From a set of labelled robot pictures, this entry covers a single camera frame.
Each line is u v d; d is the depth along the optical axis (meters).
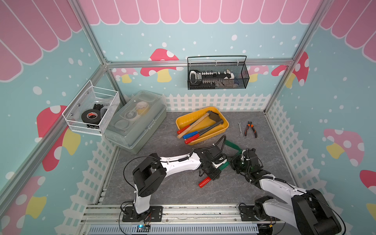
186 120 1.13
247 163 0.67
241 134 1.06
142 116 0.96
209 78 0.88
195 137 0.95
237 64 0.90
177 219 0.74
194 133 0.97
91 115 0.71
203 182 0.79
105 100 0.79
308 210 0.42
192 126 1.02
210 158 0.66
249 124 1.12
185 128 0.99
